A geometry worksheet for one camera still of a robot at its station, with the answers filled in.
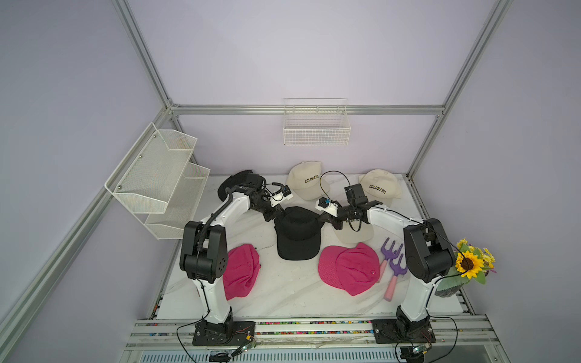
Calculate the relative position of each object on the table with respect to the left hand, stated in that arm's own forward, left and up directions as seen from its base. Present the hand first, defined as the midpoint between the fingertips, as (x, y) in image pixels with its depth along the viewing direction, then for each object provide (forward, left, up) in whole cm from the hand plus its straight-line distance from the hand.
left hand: (280, 213), depth 92 cm
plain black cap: (+25, +19, -4) cm, 32 cm away
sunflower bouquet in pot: (-26, -57, +13) cm, 65 cm away
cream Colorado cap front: (-10, -28, +2) cm, 30 cm away
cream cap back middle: (+27, -10, -7) cm, 30 cm away
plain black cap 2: (-4, -7, -8) cm, 11 cm away
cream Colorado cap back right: (+20, -47, -4) cm, 51 cm away
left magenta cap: (-19, +15, -10) cm, 26 cm away
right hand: (0, -17, -3) cm, 18 cm away
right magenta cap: (-21, -27, -7) cm, 35 cm away
